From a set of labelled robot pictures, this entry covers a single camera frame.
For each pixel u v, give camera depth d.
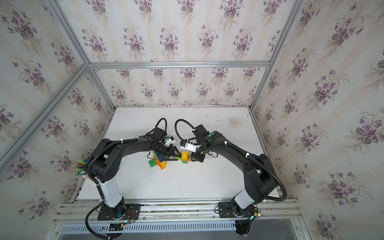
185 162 0.88
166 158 0.83
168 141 0.88
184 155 0.84
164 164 0.88
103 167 0.49
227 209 0.73
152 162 0.89
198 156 0.73
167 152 0.81
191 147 0.74
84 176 0.75
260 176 0.44
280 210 0.76
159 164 0.88
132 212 0.72
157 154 0.90
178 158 0.87
